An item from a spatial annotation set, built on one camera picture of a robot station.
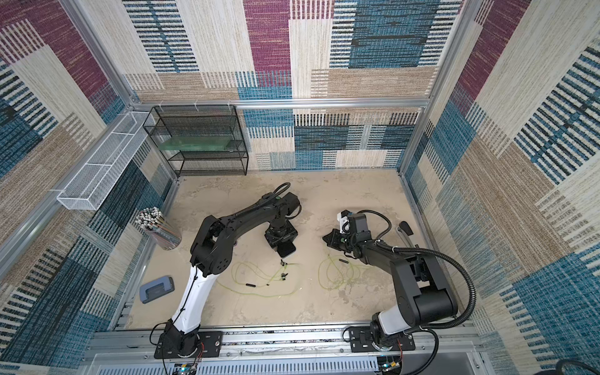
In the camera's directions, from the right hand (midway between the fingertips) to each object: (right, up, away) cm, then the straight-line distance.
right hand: (327, 240), depth 92 cm
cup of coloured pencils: (-61, +9, -11) cm, 63 cm away
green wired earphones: (-27, -13, -5) cm, 31 cm away
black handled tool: (+31, +3, +2) cm, 31 cm away
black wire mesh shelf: (-56, +50, +10) cm, 75 cm away
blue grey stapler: (-61, -15, -9) cm, 63 cm away
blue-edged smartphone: (-16, -2, -3) cm, 16 cm away
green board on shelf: (-53, +40, +10) cm, 67 cm away
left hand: (-14, -3, +4) cm, 15 cm away
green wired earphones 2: (+3, -11, -3) cm, 11 cm away
